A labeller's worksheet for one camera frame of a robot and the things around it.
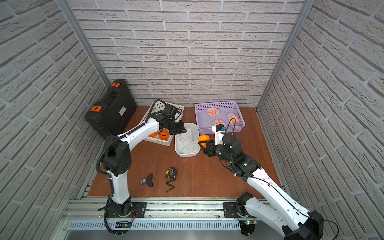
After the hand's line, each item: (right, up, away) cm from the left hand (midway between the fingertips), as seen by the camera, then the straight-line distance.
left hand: (190, 128), depth 89 cm
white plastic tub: (-2, -10, +5) cm, 11 cm away
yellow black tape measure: (-11, -25, -6) cm, 28 cm away
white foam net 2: (+3, -12, +2) cm, 12 cm away
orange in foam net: (+30, +9, +22) cm, 38 cm away
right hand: (+8, -6, -17) cm, 20 cm away
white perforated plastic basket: (-27, +17, +28) cm, 42 cm away
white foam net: (-4, -9, -1) cm, 10 cm away
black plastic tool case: (-49, +8, +1) cm, 49 cm away
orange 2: (+17, +12, +21) cm, 30 cm away
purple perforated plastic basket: (+28, +11, +24) cm, 38 cm away
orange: (-13, -2, -12) cm, 18 cm away
